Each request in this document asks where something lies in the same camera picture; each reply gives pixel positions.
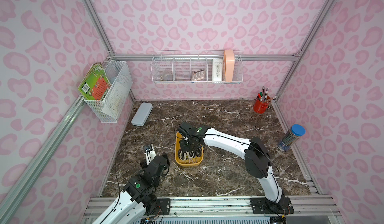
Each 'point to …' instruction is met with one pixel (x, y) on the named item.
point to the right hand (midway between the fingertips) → (183, 149)
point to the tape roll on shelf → (166, 77)
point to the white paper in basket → (115, 100)
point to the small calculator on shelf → (198, 75)
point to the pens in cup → (262, 96)
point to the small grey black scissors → (181, 154)
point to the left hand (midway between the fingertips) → (159, 153)
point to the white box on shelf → (217, 70)
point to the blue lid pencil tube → (291, 136)
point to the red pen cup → (260, 107)
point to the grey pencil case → (142, 114)
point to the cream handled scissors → (188, 156)
